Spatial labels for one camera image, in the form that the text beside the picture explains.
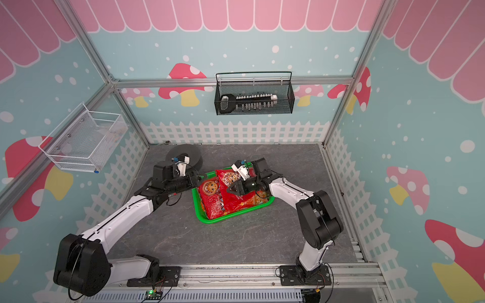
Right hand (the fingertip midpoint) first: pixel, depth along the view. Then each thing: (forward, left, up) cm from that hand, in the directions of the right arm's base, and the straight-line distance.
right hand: (231, 188), depth 85 cm
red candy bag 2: (-6, -1, -2) cm, 7 cm away
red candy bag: (-4, +8, -1) cm, 10 cm away
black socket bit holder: (+34, +1, +22) cm, 40 cm away
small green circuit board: (-38, +30, -15) cm, 51 cm away
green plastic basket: (-12, +3, -4) cm, 13 cm away
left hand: (+2, +11, +5) cm, 12 cm away
